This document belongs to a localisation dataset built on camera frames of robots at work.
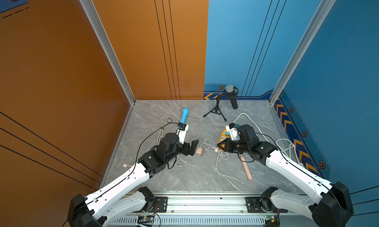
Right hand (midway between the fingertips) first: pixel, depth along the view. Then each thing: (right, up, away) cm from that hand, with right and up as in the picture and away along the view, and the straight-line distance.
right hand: (217, 145), depth 77 cm
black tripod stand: (+4, +19, +29) cm, 35 cm away
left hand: (-14, +5, -2) cm, 15 cm away
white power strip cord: (+42, -2, +19) cm, 46 cm away
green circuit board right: (+25, -35, -4) cm, 44 cm away
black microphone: (+12, +30, +17) cm, 37 cm away
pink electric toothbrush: (+18, -15, +8) cm, 25 cm away
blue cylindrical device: (-19, +18, +32) cm, 41 cm away
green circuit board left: (-35, -35, -5) cm, 50 cm away
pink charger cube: (-9, -7, +13) cm, 17 cm away
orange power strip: (+7, +1, +18) cm, 19 cm away
